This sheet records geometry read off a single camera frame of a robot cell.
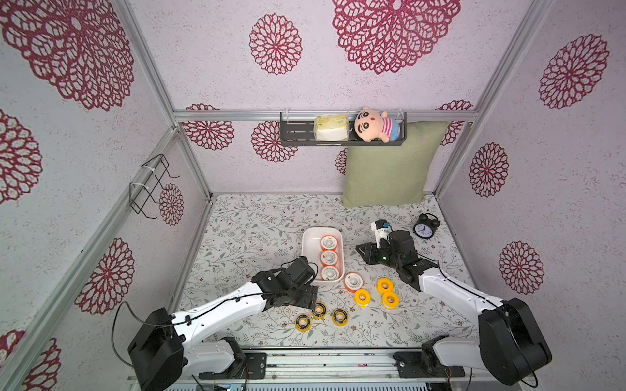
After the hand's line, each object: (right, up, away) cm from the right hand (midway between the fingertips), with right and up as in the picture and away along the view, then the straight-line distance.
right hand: (357, 244), depth 86 cm
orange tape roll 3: (-9, -12, +6) cm, 16 cm away
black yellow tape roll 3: (-6, -25, -2) cm, 26 cm away
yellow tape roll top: (+11, -16, +4) cm, 19 cm away
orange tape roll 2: (-9, -7, +11) cm, 16 cm away
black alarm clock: (+31, +6, +14) cm, 35 cm away
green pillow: (+18, +27, +17) cm, 37 cm away
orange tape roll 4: (-1, -15, +5) cm, 16 cm away
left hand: (-18, -17, -6) cm, 25 cm away
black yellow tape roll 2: (-13, -23, -1) cm, 26 cm away
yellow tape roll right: (+12, -20, +1) cm, 23 cm away
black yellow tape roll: (-19, -26, -4) cm, 32 cm away
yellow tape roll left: (+2, -19, +2) cm, 19 cm away
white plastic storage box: (-16, -3, +15) cm, 22 cm away
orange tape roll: (-9, -1, +15) cm, 17 cm away
